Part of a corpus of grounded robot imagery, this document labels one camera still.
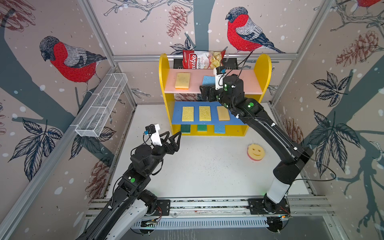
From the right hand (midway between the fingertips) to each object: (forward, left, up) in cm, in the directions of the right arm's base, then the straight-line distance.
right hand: (207, 84), depth 70 cm
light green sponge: (+4, +2, -41) cm, 41 cm away
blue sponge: (+4, -11, -41) cm, 43 cm away
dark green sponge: (+3, +14, -40) cm, 43 cm away
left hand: (-19, +13, -11) cm, 26 cm away
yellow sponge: (+6, +12, -28) cm, 31 cm away
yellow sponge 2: (+6, 0, -28) cm, 29 cm away
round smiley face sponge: (-14, -31, -40) cm, 53 cm away
